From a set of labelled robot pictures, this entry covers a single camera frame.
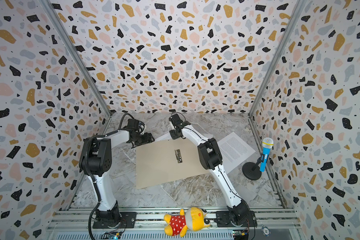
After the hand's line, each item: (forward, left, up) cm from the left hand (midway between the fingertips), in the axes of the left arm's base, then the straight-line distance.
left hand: (150, 138), depth 101 cm
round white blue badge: (-53, -62, -3) cm, 82 cm away
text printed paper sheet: (+4, -9, -5) cm, 11 cm away
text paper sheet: (-8, -56, -4) cm, 57 cm away
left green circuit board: (-53, +11, -4) cm, 55 cm away
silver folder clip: (-11, -19, -4) cm, 22 cm away
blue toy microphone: (-20, -64, +23) cm, 71 cm away
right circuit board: (-54, -50, -4) cm, 74 cm away
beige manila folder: (-14, -11, -6) cm, 19 cm away
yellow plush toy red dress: (-49, -28, +4) cm, 56 cm away
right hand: (+7, -15, -1) cm, 17 cm away
